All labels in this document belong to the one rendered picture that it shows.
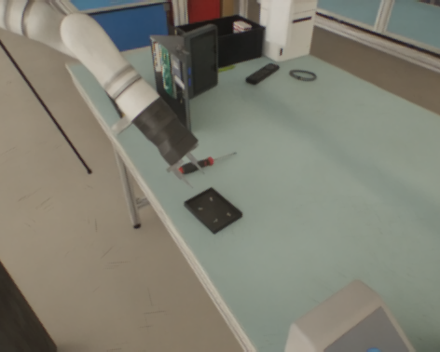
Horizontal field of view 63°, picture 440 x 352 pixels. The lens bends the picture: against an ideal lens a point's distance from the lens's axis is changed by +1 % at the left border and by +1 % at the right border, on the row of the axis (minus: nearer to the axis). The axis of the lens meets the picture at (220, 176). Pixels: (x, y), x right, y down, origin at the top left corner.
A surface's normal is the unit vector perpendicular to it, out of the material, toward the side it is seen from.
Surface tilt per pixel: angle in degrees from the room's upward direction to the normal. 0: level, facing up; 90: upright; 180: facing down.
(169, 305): 0
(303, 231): 0
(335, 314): 9
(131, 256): 0
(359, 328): 30
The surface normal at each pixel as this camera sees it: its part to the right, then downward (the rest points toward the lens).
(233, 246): 0.00, -0.76
